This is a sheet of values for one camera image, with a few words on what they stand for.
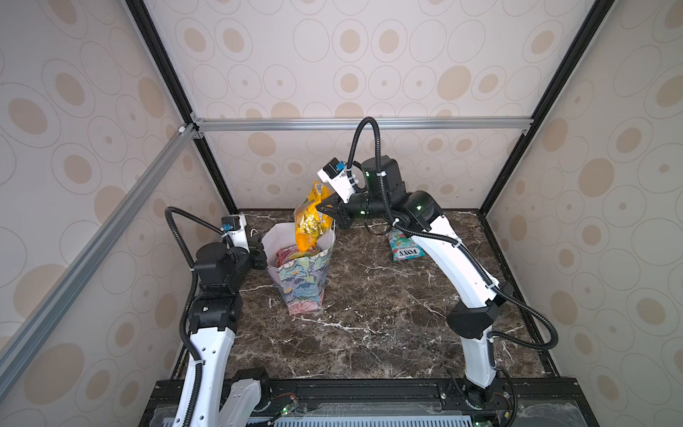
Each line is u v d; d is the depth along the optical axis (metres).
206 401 0.40
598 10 0.68
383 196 0.48
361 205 0.55
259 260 0.62
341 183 0.55
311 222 0.66
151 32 0.71
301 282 0.80
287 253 0.85
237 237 0.59
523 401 0.74
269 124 1.81
